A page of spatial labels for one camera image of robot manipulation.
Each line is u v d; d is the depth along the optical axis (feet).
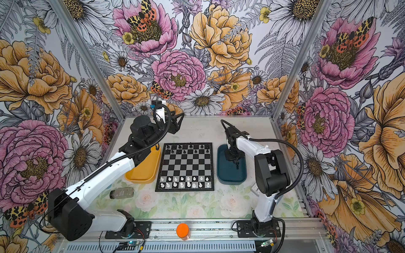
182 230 2.19
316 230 2.46
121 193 2.67
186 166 3.06
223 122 2.50
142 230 2.44
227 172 3.06
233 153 2.66
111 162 1.63
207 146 3.35
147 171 2.87
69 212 1.27
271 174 1.63
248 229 2.44
